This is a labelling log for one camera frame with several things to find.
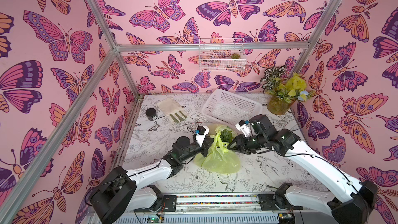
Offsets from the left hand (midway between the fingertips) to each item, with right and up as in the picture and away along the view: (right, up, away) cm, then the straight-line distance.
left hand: (216, 137), depth 76 cm
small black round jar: (-41, +10, +28) cm, 51 cm away
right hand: (+6, -3, -6) cm, 9 cm away
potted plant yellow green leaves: (+41, +26, +16) cm, 51 cm away
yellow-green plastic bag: (+1, -9, -4) cm, 10 cm away
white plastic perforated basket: (+13, +14, +36) cm, 41 cm away
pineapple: (+5, +1, 0) cm, 5 cm away
